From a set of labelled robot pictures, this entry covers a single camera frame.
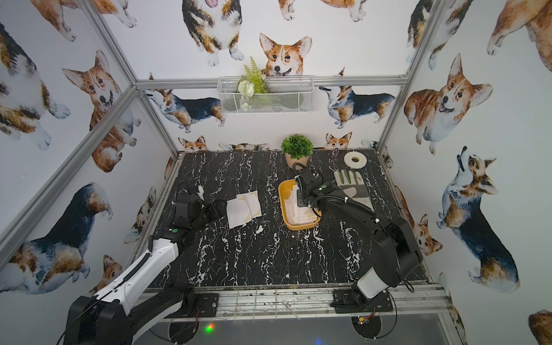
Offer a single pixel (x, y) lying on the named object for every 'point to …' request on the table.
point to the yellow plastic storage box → (284, 187)
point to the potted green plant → (297, 149)
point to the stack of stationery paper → (298, 215)
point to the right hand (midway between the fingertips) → (303, 195)
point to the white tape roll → (361, 164)
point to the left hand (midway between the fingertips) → (222, 200)
